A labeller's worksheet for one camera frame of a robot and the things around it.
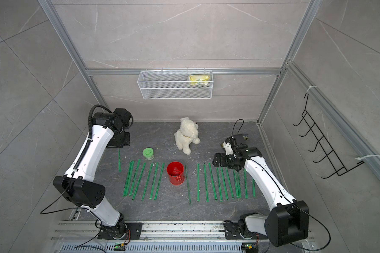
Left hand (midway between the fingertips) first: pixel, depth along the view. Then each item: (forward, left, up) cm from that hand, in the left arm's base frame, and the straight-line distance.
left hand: (121, 143), depth 76 cm
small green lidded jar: (+7, -7, -21) cm, 23 cm away
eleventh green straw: (-16, -69, -25) cm, 75 cm away
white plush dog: (+13, -33, -9) cm, 36 cm away
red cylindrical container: (-5, -25, -21) cm, 33 cm away
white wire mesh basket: (+43, -27, +5) cm, 51 cm away
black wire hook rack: (-9, -92, +7) cm, 93 cm away
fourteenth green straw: (-10, -8, -26) cm, 29 cm away
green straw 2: (-14, -47, -25) cm, 55 cm away
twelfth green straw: (-9, -12, -25) cm, 29 cm away
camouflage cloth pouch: (+15, -56, -26) cm, 64 cm away
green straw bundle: (+5, +11, -24) cm, 27 cm away
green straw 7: (-13, -65, -25) cm, 71 cm away
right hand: (-6, -51, -11) cm, 52 cm away
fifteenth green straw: (-9, -4, -25) cm, 27 cm away
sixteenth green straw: (-7, -1, -25) cm, 26 cm away
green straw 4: (-21, -53, -25) cm, 63 cm away
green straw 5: (-13, -56, -25) cm, 63 cm away
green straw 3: (-5, -50, -24) cm, 56 cm away
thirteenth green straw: (-3, -17, -24) cm, 29 cm away
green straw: (-12, -38, -24) cm, 47 cm away
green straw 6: (-17, -59, -25) cm, 66 cm away
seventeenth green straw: (-7, +2, -24) cm, 25 cm away
